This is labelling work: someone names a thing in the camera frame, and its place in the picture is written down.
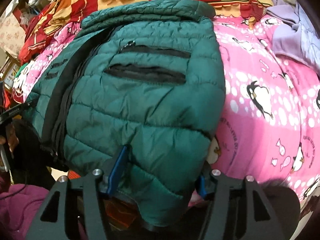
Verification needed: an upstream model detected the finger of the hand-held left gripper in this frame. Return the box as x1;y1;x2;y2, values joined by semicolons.
21;99;39;111

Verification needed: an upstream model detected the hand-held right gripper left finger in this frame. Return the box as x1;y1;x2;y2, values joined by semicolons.
26;144;130;240

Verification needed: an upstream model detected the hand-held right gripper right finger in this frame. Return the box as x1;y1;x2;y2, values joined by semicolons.
197;169;283;240

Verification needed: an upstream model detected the green puffer jacket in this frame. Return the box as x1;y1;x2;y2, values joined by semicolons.
25;0;227;227

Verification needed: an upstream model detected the person's left hand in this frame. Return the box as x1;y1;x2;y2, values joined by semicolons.
0;125;19;156

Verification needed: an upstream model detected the red white patterned cloth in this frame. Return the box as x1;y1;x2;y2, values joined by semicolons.
12;87;28;104

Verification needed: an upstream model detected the white knit glove green cuff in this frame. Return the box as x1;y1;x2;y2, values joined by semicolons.
12;62;34;95

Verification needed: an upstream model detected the wooden framed picture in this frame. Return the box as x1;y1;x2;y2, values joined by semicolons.
2;54;21;91

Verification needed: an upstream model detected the pink penguin blanket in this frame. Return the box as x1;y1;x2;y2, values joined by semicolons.
25;14;320;220

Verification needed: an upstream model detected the person's magenta clothing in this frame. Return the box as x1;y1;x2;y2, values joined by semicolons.
0;177;86;240

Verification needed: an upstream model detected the pile of plastic bags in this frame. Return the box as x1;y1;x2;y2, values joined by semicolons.
19;0;47;25

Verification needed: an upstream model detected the lavender garment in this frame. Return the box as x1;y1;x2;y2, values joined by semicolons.
266;0;320;73

